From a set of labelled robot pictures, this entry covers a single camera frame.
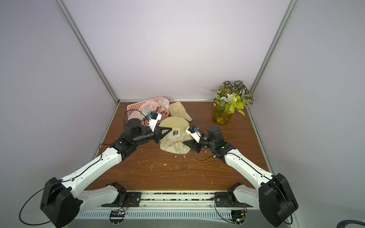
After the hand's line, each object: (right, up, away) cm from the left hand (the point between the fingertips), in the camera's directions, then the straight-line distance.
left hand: (171, 129), depth 71 cm
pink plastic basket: (-11, +3, -5) cm, 13 cm away
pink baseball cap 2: (-10, +16, +35) cm, 40 cm away
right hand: (+7, -5, +5) cm, 10 cm away
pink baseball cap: (-24, +12, +36) cm, 45 cm away
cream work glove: (-1, +12, +46) cm, 47 cm away
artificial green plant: (+36, +19, +19) cm, 45 cm away
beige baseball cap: (0, -9, +10) cm, 14 cm away
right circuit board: (+34, -44, -1) cm, 56 cm away
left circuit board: (-29, -46, +1) cm, 54 cm away
